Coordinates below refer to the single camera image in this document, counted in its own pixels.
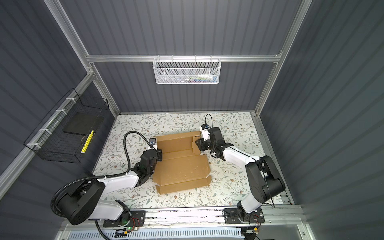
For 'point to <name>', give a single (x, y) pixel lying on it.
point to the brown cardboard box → (182, 167)
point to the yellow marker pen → (84, 149)
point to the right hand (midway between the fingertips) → (200, 141)
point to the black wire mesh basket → (66, 132)
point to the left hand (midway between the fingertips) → (156, 146)
